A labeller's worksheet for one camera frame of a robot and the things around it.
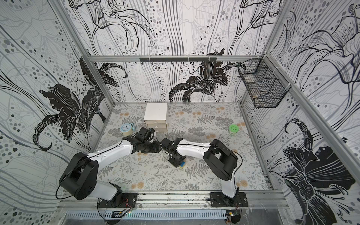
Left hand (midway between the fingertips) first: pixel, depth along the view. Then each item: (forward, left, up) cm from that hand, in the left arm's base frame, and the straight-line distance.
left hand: (159, 151), depth 88 cm
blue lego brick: (-8, -15, +1) cm, 17 cm away
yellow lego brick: (-10, -15, -1) cm, 18 cm away
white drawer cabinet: (+20, +4, +10) cm, 23 cm away
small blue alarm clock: (+16, +25, 0) cm, 30 cm away
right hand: (-4, -13, -5) cm, 14 cm away
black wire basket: (+35, -67, +28) cm, 80 cm away
